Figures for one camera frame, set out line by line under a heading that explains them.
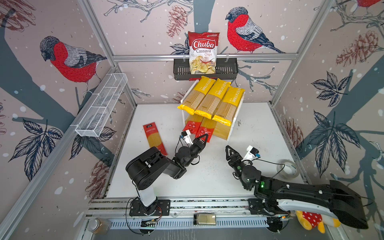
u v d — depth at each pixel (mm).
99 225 618
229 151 734
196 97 757
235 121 675
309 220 657
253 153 667
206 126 841
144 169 477
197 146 746
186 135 785
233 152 694
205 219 673
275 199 624
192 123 856
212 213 727
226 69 946
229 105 714
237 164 658
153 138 1005
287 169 854
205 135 812
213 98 756
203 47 836
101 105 782
